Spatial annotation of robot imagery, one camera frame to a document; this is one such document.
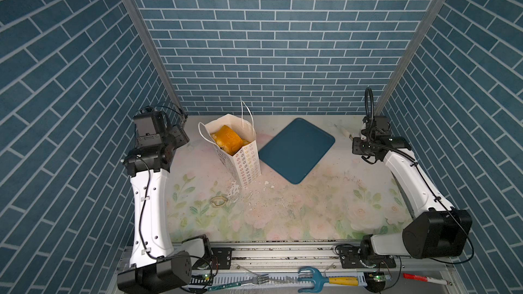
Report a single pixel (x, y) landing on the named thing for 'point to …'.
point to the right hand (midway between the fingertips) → (357, 142)
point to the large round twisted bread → (228, 140)
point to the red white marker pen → (427, 279)
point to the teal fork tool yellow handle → (319, 280)
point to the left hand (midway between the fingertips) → (175, 131)
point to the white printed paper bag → (244, 167)
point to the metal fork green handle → (259, 280)
